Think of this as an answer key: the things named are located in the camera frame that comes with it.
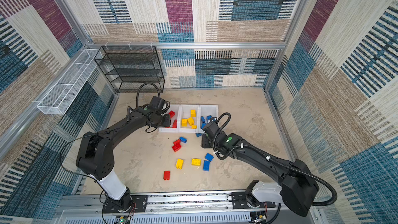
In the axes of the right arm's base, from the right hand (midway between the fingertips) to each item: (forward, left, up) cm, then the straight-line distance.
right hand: (207, 141), depth 82 cm
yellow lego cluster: (+18, +9, -8) cm, 22 cm away
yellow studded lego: (-7, +6, -9) cm, 13 cm away
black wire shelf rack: (+53, +50, +7) cm, 73 cm away
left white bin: (+26, +19, -5) cm, 33 cm away
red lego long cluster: (+16, +19, -8) cm, 26 cm away
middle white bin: (+25, +13, -9) cm, 30 cm away
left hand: (+14, +22, 0) cm, 26 cm away
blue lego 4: (-10, +1, -9) cm, 13 cm away
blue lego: (+18, +2, -7) cm, 20 cm away
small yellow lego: (+15, +8, -9) cm, 19 cm away
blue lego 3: (-4, -1, -11) cm, 11 cm away
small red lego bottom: (-13, +22, -11) cm, 27 cm away
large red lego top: (+25, +22, -8) cm, 34 cm away
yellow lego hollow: (+24, +8, -7) cm, 26 cm away
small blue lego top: (+6, +14, -9) cm, 18 cm away
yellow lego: (+17, +13, -7) cm, 23 cm away
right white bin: (+26, 0, -7) cm, 27 cm away
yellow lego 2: (-8, +15, -8) cm, 19 cm away
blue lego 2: (+16, +2, -9) cm, 18 cm away
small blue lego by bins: (+9, +5, -10) cm, 14 cm away
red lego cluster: (+2, +17, -9) cm, 20 cm away
